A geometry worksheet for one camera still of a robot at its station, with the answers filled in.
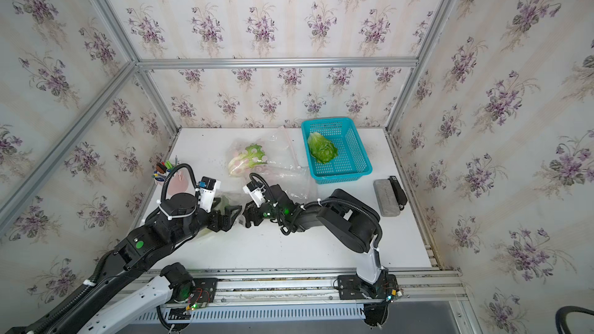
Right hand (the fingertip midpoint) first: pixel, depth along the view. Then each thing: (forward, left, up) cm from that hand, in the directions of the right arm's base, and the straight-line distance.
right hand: (242, 214), depth 82 cm
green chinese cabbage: (+30, -30, +1) cm, 42 cm away
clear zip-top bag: (+34, -6, -6) cm, 35 cm away
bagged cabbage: (+26, 0, +1) cm, 26 cm away
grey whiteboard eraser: (+11, -56, -7) cm, 58 cm away
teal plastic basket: (+31, -45, -9) cm, 55 cm away
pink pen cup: (+13, +28, -1) cm, 31 cm away
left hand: (-2, 0, +13) cm, 13 cm away
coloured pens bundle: (+16, +34, +4) cm, 38 cm away
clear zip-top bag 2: (+17, -19, -5) cm, 26 cm away
